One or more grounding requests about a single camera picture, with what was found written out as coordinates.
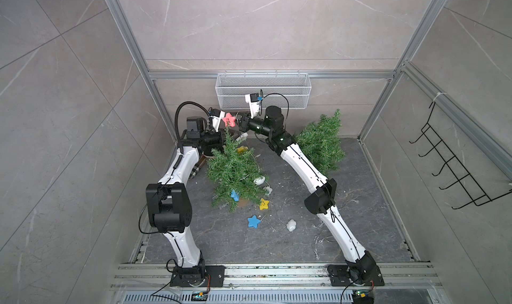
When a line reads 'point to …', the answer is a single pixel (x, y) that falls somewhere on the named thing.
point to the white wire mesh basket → (290, 90)
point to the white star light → (267, 190)
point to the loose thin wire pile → (333, 217)
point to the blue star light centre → (253, 222)
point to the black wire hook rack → (476, 196)
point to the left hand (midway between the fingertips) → (238, 131)
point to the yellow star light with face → (264, 204)
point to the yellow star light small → (242, 148)
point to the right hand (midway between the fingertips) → (231, 115)
